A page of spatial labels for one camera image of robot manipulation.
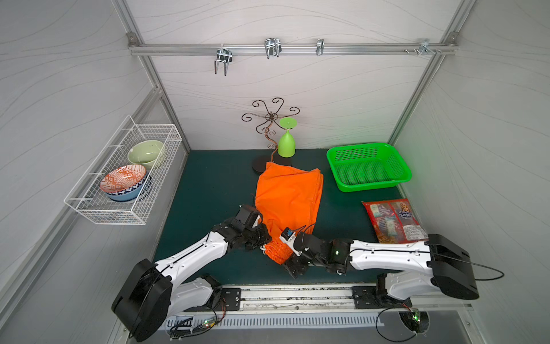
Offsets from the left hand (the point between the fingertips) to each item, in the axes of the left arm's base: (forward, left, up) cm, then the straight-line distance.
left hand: (273, 239), depth 81 cm
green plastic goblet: (+36, -5, +16) cm, 40 cm away
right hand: (-5, -6, 0) cm, 8 cm away
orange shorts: (+22, -5, -5) cm, 23 cm away
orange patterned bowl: (+5, +44, +29) cm, 53 cm away
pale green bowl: (+19, +45, +28) cm, 56 cm away
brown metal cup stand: (+44, +10, -5) cm, 46 cm away
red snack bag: (+10, -50, -3) cm, 52 cm away
